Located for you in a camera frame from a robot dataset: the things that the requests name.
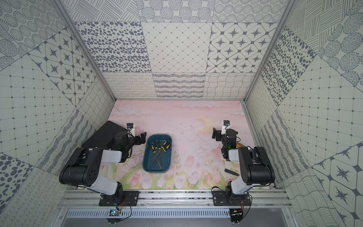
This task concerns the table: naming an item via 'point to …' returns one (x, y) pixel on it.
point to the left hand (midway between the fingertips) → (138, 131)
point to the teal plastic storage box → (150, 155)
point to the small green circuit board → (113, 212)
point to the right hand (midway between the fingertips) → (221, 129)
